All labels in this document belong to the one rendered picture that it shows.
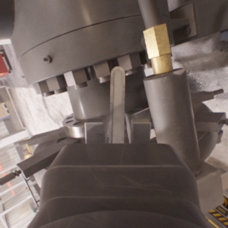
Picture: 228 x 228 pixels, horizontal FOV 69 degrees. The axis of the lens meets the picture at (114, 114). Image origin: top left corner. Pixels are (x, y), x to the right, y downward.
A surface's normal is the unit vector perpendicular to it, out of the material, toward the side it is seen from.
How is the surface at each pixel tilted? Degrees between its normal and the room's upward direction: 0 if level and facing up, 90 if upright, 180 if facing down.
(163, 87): 27
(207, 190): 67
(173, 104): 45
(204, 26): 0
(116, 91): 49
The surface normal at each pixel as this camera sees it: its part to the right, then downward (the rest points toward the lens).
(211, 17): -0.74, 0.36
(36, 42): -0.43, 0.34
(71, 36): -0.10, 0.28
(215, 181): 0.29, 0.16
